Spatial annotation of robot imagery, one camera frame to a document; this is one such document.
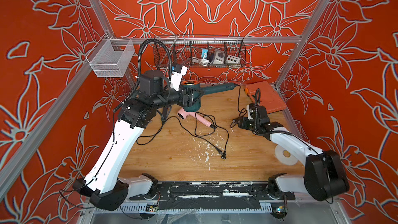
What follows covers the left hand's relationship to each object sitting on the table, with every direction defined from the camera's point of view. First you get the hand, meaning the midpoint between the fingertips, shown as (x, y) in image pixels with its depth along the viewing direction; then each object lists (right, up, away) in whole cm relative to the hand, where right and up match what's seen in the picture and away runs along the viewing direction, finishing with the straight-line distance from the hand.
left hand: (197, 89), depth 58 cm
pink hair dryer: (-10, -14, +37) cm, 41 cm away
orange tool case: (+54, -2, +55) cm, 77 cm away
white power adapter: (+13, +22, +34) cm, 42 cm away
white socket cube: (+22, +21, +36) cm, 47 cm away
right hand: (+23, -16, +30) cm, 41 cm away
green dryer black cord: (+22, -9, +24) cm, 33 cm away
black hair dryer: (-21, -12, +43) cm, 50 cm away
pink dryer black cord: (+15, -34, +27) cm, 46 cm away
